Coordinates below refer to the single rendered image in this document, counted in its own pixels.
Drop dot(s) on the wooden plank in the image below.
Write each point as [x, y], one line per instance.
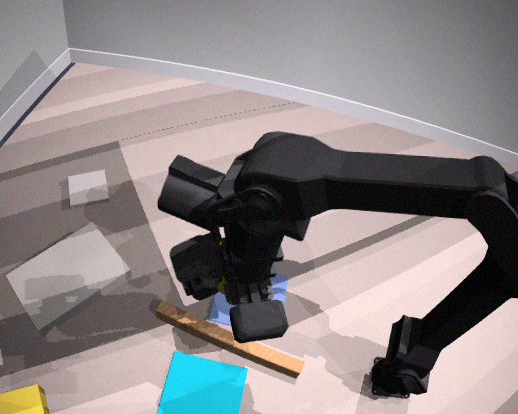
[224, 339]

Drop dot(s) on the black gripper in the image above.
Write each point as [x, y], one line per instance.
[256, 317]

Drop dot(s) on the white flat rectangular slab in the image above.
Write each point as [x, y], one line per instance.
[68, 277]

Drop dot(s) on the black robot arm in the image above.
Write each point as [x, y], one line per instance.
[274, 189]

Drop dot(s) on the dark yellow cup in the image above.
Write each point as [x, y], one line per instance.
[221, 286]

